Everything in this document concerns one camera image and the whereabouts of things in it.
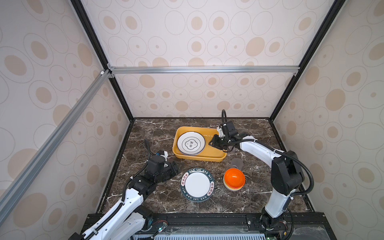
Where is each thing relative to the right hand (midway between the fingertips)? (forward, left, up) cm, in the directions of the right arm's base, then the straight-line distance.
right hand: (209, 143), depth 91 cm
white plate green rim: (-21, +8, -11) cm, 25 cm away
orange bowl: (-20, -13, -5) cm, 24 cm away
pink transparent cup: (-5, +24, -12) cm, 27 cm away
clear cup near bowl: (-9, -16, -8) cm, 21 cm away
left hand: (-17, +14, +5) cm, 23 cm away
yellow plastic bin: (-4, -1, -5) cm, 7 cm away
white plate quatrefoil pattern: (+7, +12, -10) cm, 17 cm away
